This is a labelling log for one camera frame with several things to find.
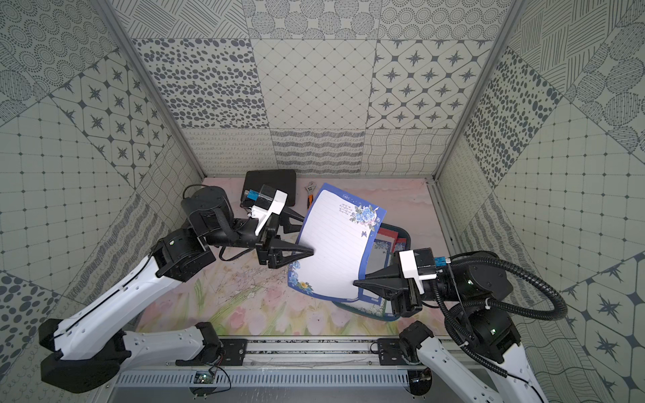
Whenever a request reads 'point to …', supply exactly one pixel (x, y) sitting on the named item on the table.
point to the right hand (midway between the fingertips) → (352, 278)
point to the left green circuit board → (202, 378)
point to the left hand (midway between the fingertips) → (314, 247)
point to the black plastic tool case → (280, 180)
